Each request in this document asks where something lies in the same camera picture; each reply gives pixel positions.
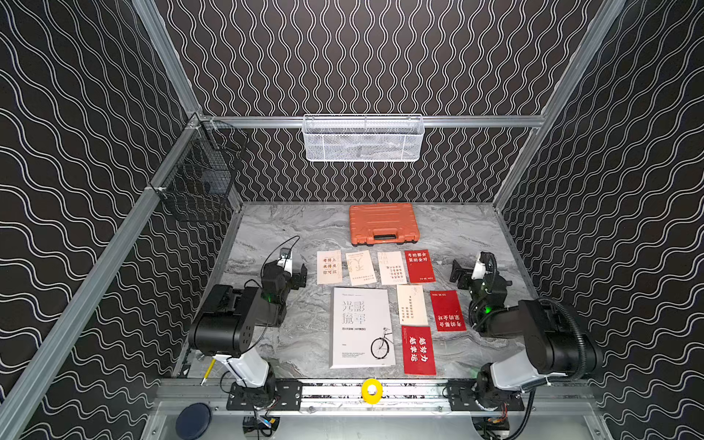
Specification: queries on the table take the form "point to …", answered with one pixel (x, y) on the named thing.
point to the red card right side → (447, 311)
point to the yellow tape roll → (371, 399)
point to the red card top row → (419, 266)
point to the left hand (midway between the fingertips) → (296, 260)
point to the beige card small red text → (391, 268)
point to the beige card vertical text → (412, 304)
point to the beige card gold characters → (360, 268)
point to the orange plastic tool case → (383, 224)
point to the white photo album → (360, 328)
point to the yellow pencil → (209, 371)
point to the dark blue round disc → (193, 421)
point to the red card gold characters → (418, 355)
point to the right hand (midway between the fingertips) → (472, 262)
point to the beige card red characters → (329, 267)
